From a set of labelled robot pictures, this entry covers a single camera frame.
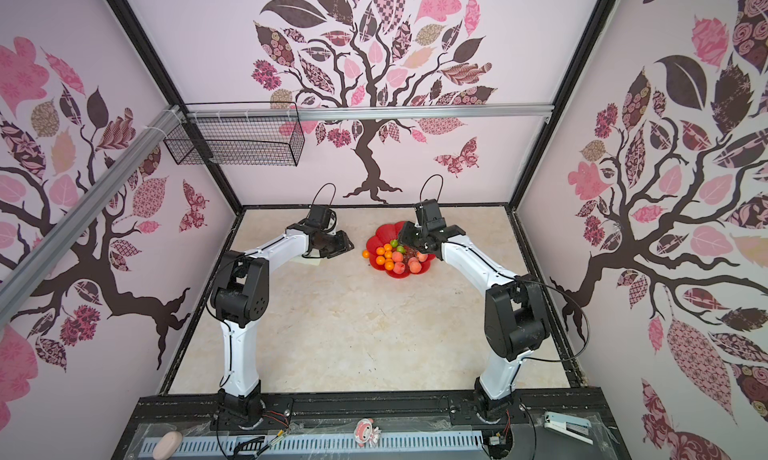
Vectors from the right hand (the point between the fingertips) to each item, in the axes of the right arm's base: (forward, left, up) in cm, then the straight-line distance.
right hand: (403, 231), depth 90 cm
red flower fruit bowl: (+11, +6, -14) cm, 19 cm away
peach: (-5, +1, -13) cm, 14 cm away
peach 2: (-5, -4, -12) cm, 14 cm away
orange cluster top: (-2, +8, -14) cm, 16 cm away
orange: (+2, +13, -15) cm, 20 cm away
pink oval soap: (-53, +57, -14) cm, 79 cm away
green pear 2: (+3, 0, -14) cm, 15 cm away
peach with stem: (0, +2, -13) cm, 13 cm away
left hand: (+2, +18, -12) cm, 22 cm away
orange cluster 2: (+1, +5, -15) cm, 16 cm away
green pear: (+7, +3, -15) cm, 17 cm away
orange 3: (-5, +5, -13) cm, 14 cm away
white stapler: (-50, -39, -15) cm, 65 cm away
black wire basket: (+28, +53, +18) cm, 63 cm away
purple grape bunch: (+1, -2, -14) cm, 14 cm away
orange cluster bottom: (-2, +5, -14) cm, 15 cm away
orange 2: (+3, +8, -14) cm, 17 cm away
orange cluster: (+5, +5, -15) cm, 16 cm away
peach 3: (-1, -6, -13) cm, 14 cm away
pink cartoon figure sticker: (-51, +11, -13) cm, 54 cm away
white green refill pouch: (0, +32, -15) cm, 36 cm away
